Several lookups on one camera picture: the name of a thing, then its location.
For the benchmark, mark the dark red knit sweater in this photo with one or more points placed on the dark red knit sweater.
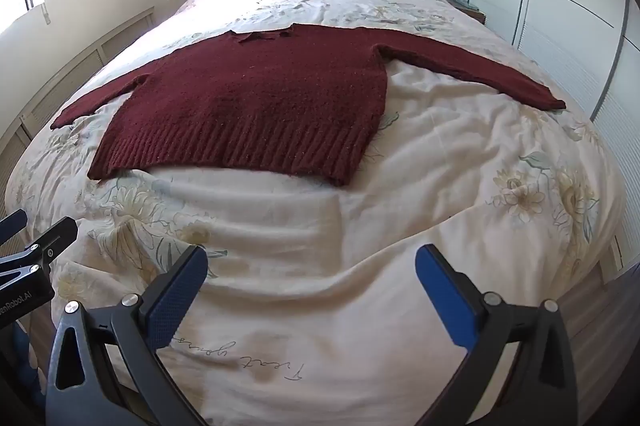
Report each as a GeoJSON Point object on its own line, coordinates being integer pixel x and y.
{"type": "Point", "coordinates": [250, 106]}

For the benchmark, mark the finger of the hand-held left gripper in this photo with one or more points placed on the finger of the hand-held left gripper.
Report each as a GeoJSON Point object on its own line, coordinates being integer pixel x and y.
{"type": "Point", "coordinates": [57, 238]}
{"type": "Point", "coordinates": [12, 225]}

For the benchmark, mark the white wardrobe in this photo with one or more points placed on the white wardrobe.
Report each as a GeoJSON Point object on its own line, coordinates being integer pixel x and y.
{"type": "Point", "coordinates": [565, 6]}

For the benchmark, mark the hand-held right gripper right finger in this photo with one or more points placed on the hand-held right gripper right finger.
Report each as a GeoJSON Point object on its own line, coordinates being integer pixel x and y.
{"type": "Point", "coordinates": [445, 298]}

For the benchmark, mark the floral white duvet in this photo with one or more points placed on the floral white duvet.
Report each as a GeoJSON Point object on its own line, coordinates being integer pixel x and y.
{"type": "Point", "coordinates": [350, 236]}

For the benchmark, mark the low white slatted cabinet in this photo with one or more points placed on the low white slatted cabinet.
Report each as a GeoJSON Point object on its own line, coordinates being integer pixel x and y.
{"type": "Point", "coordinates": [75, 71]}

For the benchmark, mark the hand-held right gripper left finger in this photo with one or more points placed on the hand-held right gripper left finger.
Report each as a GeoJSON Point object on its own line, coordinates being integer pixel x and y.
{"type": "Point", "coordinates": [175, 293]}

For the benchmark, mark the wooden nightstand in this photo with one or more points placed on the wooden nightstand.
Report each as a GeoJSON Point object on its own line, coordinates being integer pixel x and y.
{"type": "Point", "coordinates": [472, 13]}

